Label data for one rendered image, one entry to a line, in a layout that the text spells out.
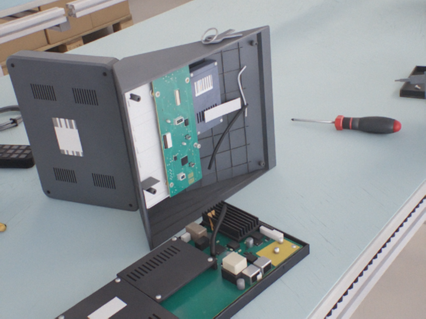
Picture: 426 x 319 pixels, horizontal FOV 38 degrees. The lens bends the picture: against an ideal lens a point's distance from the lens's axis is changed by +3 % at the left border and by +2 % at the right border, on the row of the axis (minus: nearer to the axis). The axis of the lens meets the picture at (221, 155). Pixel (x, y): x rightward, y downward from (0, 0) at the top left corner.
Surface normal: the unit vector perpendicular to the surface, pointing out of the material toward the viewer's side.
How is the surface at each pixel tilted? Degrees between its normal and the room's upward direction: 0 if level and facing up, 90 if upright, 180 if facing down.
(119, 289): 0
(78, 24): 90
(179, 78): 90
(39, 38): 90
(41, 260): 0
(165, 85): 90
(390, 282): 0
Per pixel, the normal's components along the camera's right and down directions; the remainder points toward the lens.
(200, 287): -0.09, -0.87
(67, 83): -0.39, 0.48
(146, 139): 0.73, 0.27
